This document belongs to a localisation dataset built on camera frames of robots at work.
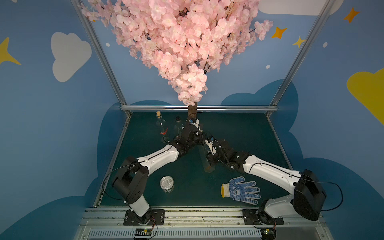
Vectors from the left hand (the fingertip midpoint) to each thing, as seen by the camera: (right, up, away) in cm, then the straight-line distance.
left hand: (206, 132), depth 86 cm
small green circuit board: (-33, -49, -13) cm, 60 cm away
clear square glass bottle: (-2, -11, -2) cm, 12 cm away
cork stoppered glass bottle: (-27, +4, +3) cm, 28 cm away
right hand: (+2, -12, -1) cm, 12 cm away
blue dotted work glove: (+19, -33, -3) cm, 39 cm away
